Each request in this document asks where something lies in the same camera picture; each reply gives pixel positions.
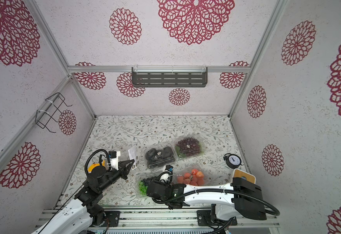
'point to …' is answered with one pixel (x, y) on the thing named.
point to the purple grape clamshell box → (197, 149)
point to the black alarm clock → (233, 161)
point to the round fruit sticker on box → (159, 153)
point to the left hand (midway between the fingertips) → (134, 161)
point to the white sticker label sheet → (133, 155)
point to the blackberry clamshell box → (153, 161)
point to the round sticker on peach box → (191, 177)
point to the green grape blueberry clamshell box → (142, 182)
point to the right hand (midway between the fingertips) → (148, 182)
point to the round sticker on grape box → (188, 146)
